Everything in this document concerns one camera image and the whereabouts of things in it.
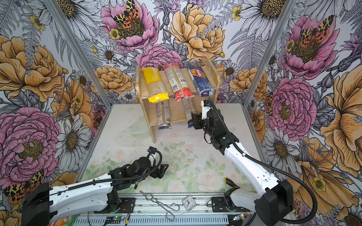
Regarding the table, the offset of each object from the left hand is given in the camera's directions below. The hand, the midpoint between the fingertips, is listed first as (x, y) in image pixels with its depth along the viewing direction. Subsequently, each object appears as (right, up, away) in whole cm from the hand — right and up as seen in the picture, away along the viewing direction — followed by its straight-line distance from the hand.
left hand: (160, 166), depth 80 cm
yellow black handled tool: (+39, -9, 0) cm, 40 cm away
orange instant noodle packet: (-42, -22, -11) cm, 49 cm away
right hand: (+20, +27, -3) cm, 34 cm away
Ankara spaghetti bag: (+2, +29, +3) cm, 29 cm away
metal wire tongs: (+6, -22, -9) cm, 24 cm away
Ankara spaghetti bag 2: (+14, +37, +10) cm, 41 cm away
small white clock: (+16, -17, -6) cm, 24 cm away
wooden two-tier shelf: (+10, +30, +7) cm, 32 cm away
